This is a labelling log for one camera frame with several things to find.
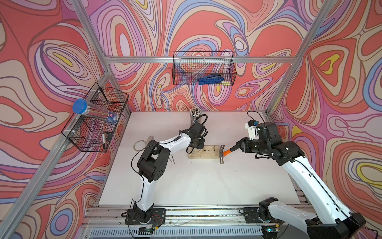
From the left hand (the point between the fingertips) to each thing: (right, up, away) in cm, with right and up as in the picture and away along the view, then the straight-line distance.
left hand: (202, 145), depth 96 cm
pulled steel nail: (-20, -7, -1) cm, 21 cm away
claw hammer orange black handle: (+10, -3, -14) cm, 17 cm away
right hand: (+17, +2, -23) cm, 29 cm away
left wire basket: (-58, +9, -21) cm, 62 cm away
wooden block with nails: (+4, -4, -3) cm, 6 cm away
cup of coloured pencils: (-5, +21, -1) cm, 22 cm away
